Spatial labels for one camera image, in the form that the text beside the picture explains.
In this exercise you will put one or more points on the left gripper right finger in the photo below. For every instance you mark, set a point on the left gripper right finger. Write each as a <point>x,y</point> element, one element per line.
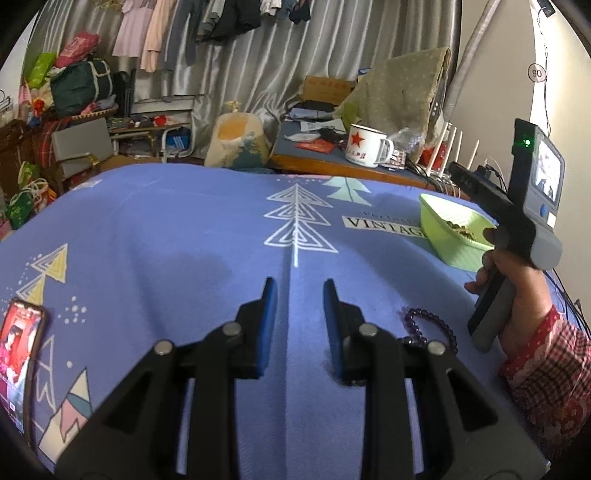
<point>426,416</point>

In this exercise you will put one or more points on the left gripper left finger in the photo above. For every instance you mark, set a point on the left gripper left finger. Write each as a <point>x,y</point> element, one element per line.
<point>173,416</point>

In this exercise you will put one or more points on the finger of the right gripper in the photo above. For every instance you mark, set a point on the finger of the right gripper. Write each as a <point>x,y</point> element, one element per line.
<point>482,192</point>

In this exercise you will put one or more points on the right hand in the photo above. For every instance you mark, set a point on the right hand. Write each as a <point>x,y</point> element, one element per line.
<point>532,301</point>

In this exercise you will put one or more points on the green plastic tray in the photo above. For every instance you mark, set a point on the green plastic tray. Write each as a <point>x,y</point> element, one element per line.
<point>455,232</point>

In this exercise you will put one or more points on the white wifi router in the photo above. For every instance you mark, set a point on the white wifi router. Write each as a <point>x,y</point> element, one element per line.
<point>437,158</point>

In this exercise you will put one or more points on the clear plastic snack bag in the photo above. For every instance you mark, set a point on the clear plastic snack bag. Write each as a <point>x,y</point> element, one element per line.
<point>406,142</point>

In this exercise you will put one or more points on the white enamel star mug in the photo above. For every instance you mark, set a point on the white enamel star mug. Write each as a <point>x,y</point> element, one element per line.
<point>368,147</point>

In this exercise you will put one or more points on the monitor under dotted cloth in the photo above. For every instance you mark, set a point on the monitor under dotted cloth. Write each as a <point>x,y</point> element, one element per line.
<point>403,91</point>

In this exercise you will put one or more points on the smartphone with lit screen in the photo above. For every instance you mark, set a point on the smartphone with lit screen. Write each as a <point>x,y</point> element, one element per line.
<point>21,334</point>

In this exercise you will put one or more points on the red envelope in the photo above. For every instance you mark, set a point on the red envelope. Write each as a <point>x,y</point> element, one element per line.
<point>318,146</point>

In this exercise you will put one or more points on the blue patterned tablecloth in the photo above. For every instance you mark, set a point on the blue patterned tablecloth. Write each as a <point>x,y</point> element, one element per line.
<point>155,252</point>

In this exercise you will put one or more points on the wooden side desk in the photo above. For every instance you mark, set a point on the wooden side desk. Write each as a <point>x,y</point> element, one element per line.
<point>286,157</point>

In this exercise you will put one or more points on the cardboard box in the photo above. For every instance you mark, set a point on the cardboard box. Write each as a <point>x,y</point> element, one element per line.
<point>326,89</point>

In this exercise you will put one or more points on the grey curtain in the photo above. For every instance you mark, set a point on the grey curtain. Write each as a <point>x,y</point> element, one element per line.
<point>263,69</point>

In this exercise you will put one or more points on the white blue hanging shirt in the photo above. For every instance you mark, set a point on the white blue hanging shirt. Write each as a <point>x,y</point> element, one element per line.
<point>270,7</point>

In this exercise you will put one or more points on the grey box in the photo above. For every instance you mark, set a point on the grey box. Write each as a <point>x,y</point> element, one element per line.
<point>79,147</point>

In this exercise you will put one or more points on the small cluttered low table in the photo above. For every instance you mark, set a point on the small cluttered low table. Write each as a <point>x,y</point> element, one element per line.
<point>158,136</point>

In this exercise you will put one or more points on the black hanging jacket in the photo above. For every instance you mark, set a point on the black hanging jacket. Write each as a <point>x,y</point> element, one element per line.
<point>237,17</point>

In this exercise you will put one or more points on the dark green duffel bag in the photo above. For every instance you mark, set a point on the dark green duffel bag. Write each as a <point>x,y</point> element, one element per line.
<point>80,84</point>

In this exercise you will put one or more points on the light pink garment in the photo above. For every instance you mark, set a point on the light pink garment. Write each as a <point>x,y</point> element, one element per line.
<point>156,31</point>

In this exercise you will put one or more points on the green shopping bag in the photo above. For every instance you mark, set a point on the green shopping bag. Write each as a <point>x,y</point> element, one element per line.
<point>40,69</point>

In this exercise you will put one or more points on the pink t-shirt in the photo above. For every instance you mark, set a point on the pink t-shirt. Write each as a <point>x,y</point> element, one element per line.
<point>133,29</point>

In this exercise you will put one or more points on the red pink bag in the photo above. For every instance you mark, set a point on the red pink bag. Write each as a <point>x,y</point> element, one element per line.
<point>82,45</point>

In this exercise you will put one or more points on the round wall sticker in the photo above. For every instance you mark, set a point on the round wall sticker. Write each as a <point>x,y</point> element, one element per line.
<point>537,73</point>

